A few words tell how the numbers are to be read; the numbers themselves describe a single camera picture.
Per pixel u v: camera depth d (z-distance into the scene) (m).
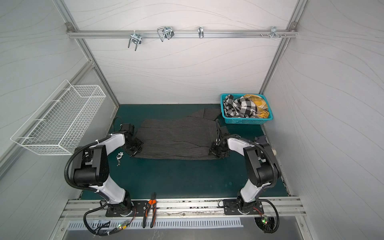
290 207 0.76
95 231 0.67
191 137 1.02
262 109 1.04
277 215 0.70
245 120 1.02
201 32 0.78
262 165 0.47
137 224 0.70
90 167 0.47
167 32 0.76
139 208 0.74
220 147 0.80
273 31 0.76
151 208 0.74
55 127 0.67
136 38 0.80
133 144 0.82
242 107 1.02
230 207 0.73
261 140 1.00
